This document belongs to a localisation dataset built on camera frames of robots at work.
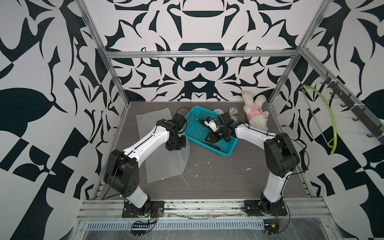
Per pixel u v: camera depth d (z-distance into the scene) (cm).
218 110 109
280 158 50
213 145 94
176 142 71
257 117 99
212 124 86
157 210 74
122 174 43
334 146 66
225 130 73
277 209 69
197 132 102
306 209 76
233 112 111
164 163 83
